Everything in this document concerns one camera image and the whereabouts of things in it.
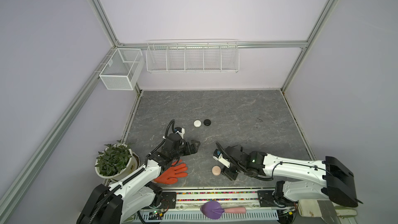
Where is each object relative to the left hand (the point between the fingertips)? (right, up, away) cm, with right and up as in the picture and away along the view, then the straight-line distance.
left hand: (194, 146), depth 84 cm
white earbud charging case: (+1, +11, +16) cm, 19 cm away
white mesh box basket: (-49, +47, +19) cm, 70 cm away
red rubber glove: (-12, -14, -5) cm, 19 cm away
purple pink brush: (+10, -25, -14) cm, 30 cm away
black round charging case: (+8, +11, +19) cm, 23 cm away
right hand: (+16, -10, -5) cm, 19 cm away
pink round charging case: (+12, -12, -3) cm, 17 cm away
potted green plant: (-35, -3, -13) cm, 37 cm away
